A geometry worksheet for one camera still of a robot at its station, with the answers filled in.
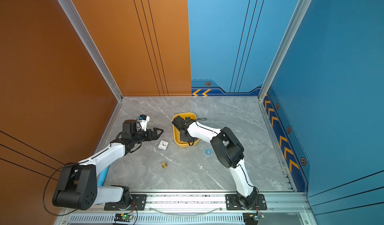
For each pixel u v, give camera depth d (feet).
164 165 2.73
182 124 2.48
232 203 2.38
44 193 1.43
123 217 2.32
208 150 2.99
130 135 2.27
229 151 1.79
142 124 2.58
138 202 2.42
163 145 3.00
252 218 2.28
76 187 1.38
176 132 3.06
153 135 2.59
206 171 2.71
